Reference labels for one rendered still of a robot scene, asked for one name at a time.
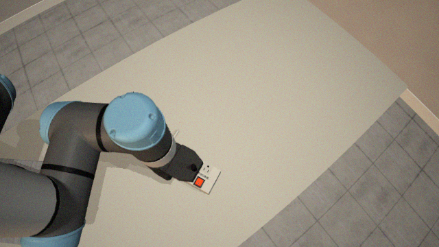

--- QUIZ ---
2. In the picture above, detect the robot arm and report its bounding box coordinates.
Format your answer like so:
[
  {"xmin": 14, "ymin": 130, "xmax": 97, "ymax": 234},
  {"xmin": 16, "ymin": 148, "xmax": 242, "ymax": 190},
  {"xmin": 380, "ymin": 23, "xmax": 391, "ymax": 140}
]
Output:
[{"xmin": 0, "ymin": 92, "xmax": 172, "ymax": 247}]

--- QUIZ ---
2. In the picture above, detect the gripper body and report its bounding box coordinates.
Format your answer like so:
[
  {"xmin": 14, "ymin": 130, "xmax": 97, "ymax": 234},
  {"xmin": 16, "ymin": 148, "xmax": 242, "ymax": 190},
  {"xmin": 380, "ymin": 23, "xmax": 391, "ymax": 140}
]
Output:
[{"xmin": 141, "ymin": 134, "xmax": 204, "ymax": 183}]

